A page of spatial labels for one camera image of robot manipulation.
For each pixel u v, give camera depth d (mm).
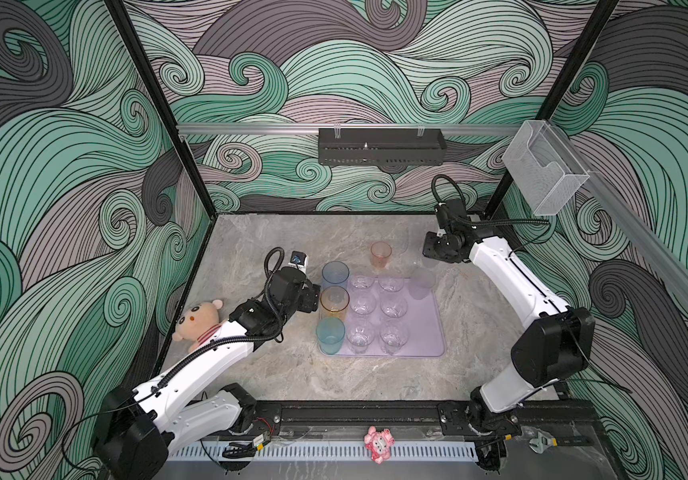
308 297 698
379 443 671
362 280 978
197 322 814
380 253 1049
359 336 876
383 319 868
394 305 876
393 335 862
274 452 697
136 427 376
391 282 974
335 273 931
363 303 885
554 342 427
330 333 851
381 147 934
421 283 962
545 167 792
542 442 697
